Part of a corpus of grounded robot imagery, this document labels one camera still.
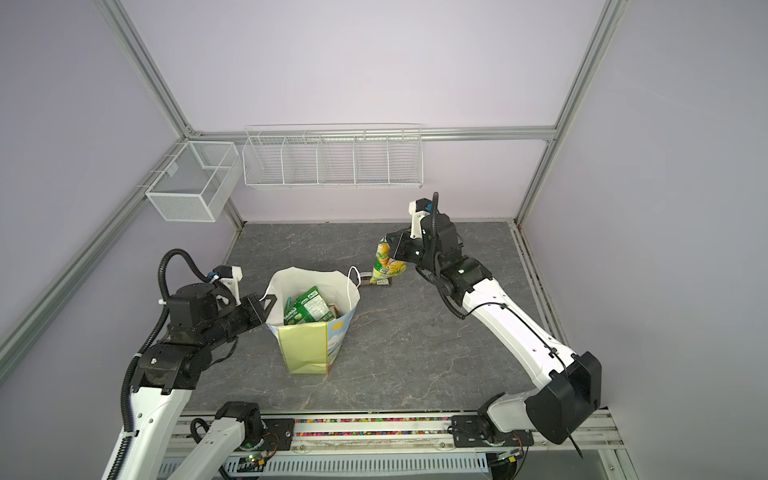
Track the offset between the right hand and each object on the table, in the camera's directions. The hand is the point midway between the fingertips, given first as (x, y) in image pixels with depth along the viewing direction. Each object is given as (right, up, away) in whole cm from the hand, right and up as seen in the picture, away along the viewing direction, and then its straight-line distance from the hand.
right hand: (386, 237), depth 73 cm
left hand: (-26, -15, -4) cm, 30 cm away
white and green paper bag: (-18, -27, -2) cm, 32 cm away
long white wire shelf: (-19, +28, +27) cm, 43 cm away
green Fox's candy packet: (-21, -19, +7) cm, 29 cm away
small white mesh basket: (-64, +19, +25) cm, 71 cm away
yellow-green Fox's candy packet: (0, -8, +4) cm, 9 cm away
